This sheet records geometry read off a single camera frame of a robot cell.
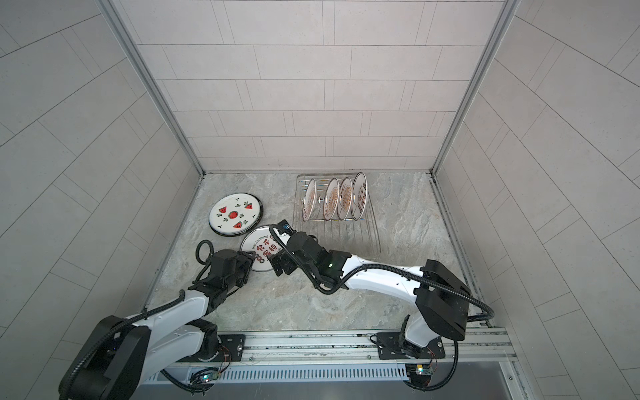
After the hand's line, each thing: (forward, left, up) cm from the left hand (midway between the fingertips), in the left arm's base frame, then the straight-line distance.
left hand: (262, 252), depth 89 cm
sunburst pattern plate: (+21, -30, +5) cm, 37 cm away
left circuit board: (-36, +8, +2) cm, 37 cm away
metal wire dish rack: (+8, -36, -1) cm, 37 cm away
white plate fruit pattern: (+16, +13, +1) cm, 21 cm away
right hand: (-6, -8, +13) cm, 17 cm away
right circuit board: (-35, -50, -2) cm, 61 cm away
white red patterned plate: (+23, -16, +1) cm, 28 cm away
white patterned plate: (+6, +2, -2) cm, 6 cm away
